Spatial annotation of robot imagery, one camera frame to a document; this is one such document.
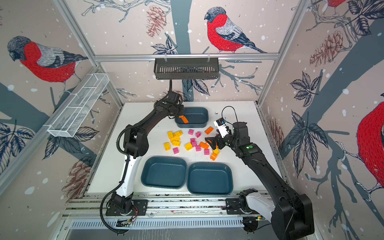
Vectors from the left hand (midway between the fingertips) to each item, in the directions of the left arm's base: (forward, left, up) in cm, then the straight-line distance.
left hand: (183, 110), depth 101 cm
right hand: (-25, -17, +7) cm, 31 cm away
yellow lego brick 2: (-18, +5, -11) cm, 22 cm away
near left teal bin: (-38, +10, -13) cm, 41 cm away
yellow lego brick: (-21, +10, -11) cm, 26 cm away
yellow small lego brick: (-26, -22, -10) cm, 35 cm away
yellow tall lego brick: (-13, +9, -11) cm, 19 cm away
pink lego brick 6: (-26, -15, -11) cm, 32 cm away
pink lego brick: (-25, +5, -11) cm, 27 cm away
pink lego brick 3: (-13, -10, -10) cm, 20 cm away
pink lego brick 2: (-11, -5, -11) cm, 16 cm away
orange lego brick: (+1, 0, -11) cm, 11 cm away
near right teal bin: (-42, -16, -11) cm, 46 cm away
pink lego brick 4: (-20, -7, -10) cm, 23 cm away
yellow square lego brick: (-22, -4, -11) cm, 25 cm away
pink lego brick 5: (-23, -10, -12) cm, 27 cm away
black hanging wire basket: (+26, -2, +16) cm, 31 cm away
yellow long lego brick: (-12, +4, -10) cm, 16 cm away
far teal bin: (+3, -7, -11) cm, 13 cm away
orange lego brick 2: (-9, -18, -11) cm, 23 cm away
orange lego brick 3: (-21, -14, -11) cm, 28 cm away
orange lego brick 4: (-29, -19, -11) cm, 36 cm away
